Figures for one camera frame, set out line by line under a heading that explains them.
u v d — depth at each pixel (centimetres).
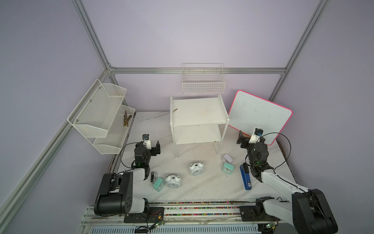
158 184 79
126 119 98
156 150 85
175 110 76
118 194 44
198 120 72
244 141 75
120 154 95
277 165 64
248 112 92
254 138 72
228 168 86
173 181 77
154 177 82
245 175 84
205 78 95
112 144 74
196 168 82
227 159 88
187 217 74
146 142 79
